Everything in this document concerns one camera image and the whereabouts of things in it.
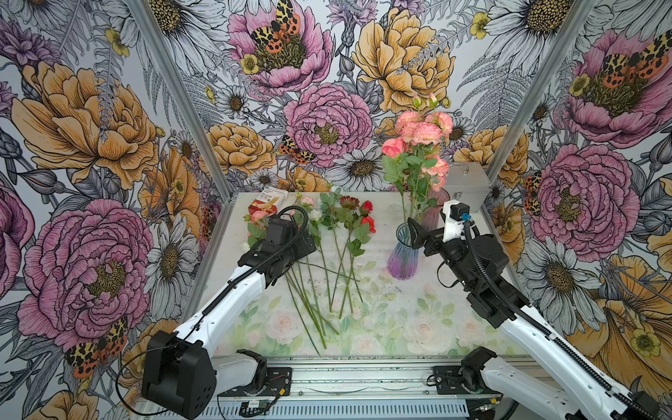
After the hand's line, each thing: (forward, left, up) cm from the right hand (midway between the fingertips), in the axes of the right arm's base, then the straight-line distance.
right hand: (421, 220), depth 70 cm
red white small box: (+38, +51, -28) cm, 70 cm away
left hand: (+3, +34, -17) cm, 38 cm away
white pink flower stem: (+30, +30, -29) cm, 51 cm away
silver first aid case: (+36, -31, -20) cm, 52 cm away
